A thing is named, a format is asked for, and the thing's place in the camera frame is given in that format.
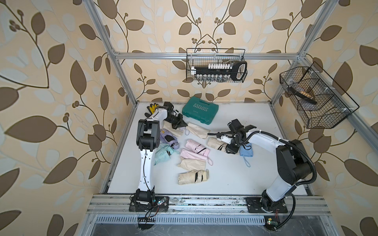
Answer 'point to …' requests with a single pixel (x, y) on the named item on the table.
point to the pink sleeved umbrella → (191, 145)
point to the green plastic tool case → (203, 110)
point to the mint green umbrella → (163, 153)
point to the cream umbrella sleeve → (192, 164)
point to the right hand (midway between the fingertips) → (230, 146)
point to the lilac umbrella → (168, 137)
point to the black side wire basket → (320, 102)
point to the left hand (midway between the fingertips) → (184, 122)
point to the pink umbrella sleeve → (187, 154)
